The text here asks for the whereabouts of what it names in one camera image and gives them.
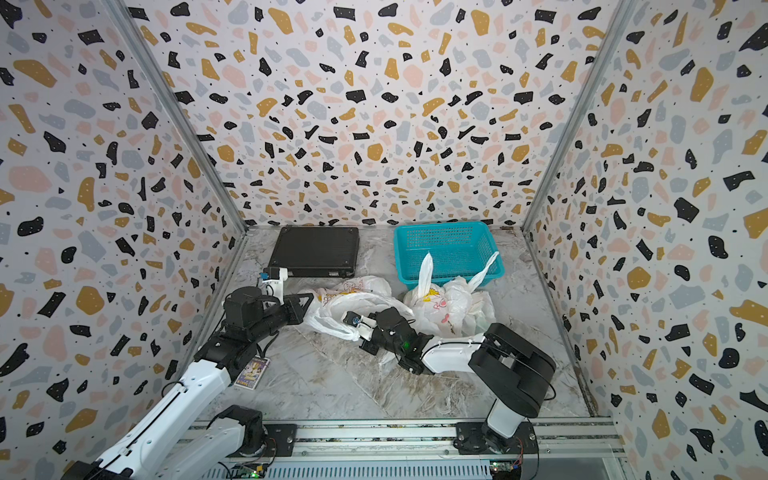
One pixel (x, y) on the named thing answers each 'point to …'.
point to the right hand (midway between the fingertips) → (355, 322)
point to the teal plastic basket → (457, 249)
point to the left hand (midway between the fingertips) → (316, 295)
